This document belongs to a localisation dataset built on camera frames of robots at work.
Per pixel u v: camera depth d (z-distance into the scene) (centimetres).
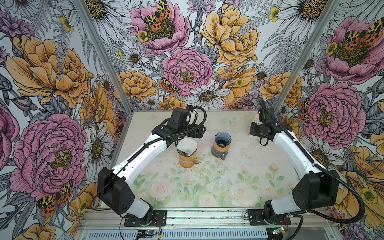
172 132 55
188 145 82
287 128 58
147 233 71
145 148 49
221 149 88
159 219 74
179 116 58
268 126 61
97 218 76
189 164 92
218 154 93
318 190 42
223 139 92
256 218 74
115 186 40
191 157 85
